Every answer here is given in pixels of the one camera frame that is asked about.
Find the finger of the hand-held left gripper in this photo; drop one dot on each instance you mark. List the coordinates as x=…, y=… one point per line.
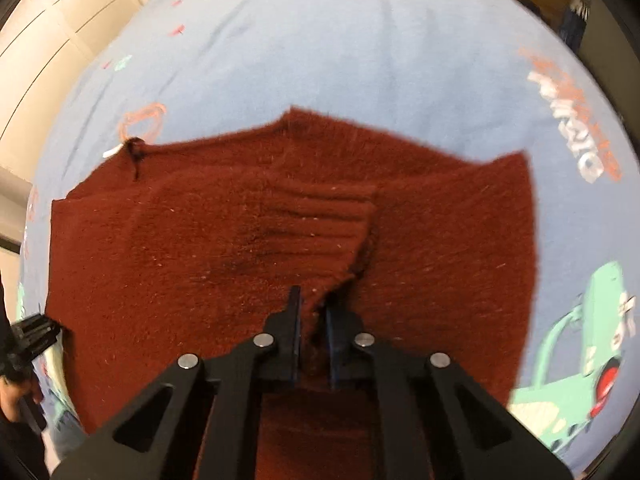
x=35, y=334

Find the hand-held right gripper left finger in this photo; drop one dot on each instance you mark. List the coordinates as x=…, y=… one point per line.
x=295, y=330

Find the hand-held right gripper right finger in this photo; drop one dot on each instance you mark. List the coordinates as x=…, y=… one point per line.
x=334, y=345

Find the dark red knit sweater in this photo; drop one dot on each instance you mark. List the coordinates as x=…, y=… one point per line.
x=175, y=260

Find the blue printed blanket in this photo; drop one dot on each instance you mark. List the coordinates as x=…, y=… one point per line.
x=350, y=50

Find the white wardrobe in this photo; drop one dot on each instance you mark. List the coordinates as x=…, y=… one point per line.
x=55, y=25

